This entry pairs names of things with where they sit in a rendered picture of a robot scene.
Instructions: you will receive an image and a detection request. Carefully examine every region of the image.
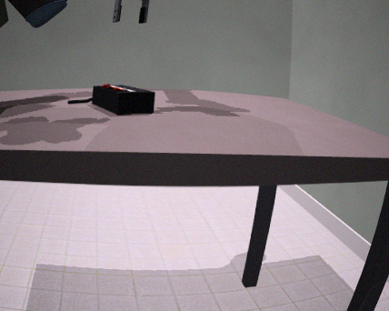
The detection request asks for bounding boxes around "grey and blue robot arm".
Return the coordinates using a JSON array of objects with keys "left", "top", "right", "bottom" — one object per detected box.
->
[{"left": 8, "top": 0, "right": 67, "bottom": 28}]

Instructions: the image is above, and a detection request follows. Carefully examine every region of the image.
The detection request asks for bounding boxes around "black power strip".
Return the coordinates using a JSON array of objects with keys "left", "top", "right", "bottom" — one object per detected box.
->
[{"left": 67, "top": 84, "right": 155, "bottom": 115}]

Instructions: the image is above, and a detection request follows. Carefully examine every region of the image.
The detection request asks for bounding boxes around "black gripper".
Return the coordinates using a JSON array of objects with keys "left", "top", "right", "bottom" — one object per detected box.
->
[{"left": 113, "top": 0, "right": 149, "bottom": 24}]

